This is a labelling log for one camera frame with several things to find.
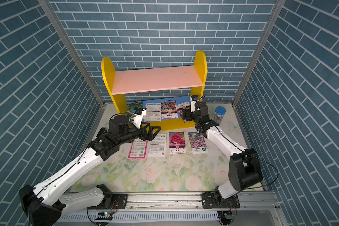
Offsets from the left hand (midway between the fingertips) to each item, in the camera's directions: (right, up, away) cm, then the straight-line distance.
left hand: (159, 127), depth 69 cm
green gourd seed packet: (-23, +11, +30) cm, 40 cm away
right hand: (+17, +10, +18) cm, 27 cm away
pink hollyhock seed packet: (+9, -13, +27) cm, 32 cm away
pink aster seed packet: (+3, +10, +30) cm, 32 cm away
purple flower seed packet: (+23, -13, +27) cm, 38 cm away
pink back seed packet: (-17, -17, +25) cm, 34 cm away
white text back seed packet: (-4, -16, +25) cm, 30 cm away
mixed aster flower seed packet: (+11, +12, +31) cm, 35 cm away
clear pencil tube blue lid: (+37, +8, +22) cm, 44 cm away
